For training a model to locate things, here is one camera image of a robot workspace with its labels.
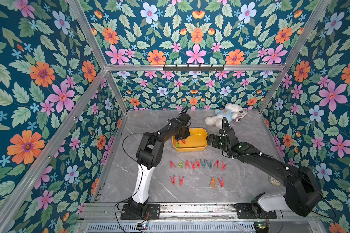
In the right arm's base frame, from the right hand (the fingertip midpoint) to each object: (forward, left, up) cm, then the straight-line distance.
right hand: (212, 138), depth 86 cm
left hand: (+10, +15, -10) cm, 21 cm away
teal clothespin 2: (-10, +1, -14) cm, 17 cm away
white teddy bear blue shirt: (+27, -16, -5) cm, 32 cm away
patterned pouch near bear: (+32, -27, -11) cm, 43 cm away
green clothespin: (-10, +19, -14) cm, 26 cm away
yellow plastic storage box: (+6, +9, -13) cm, 17 cm away
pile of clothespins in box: (+4, +22, -12) cm, 26 cm away
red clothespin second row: (-20, -5, -15) cm, 26 cm away
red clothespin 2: (-11, +11, -15) cm, 21 cm away
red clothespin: (-10, +15, -14) cm, 23 cm away
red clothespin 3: (-10, +8, -14) cm, 19 cm away
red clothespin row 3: (-10, -8, -15) cm, 20 cm away
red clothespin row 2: (-9, -4, -14) cm, 18 cm away
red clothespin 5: (-21, +18, -14) cm, 31 cm away
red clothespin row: (-11, +25, -14) cm, 31 cm away
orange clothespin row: (-20, 0, -15) cm, 25 cm away
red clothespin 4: (-21, +23, -14) cm, 34 cm away
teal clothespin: (-10, +5, -13) cm, 18 cm away
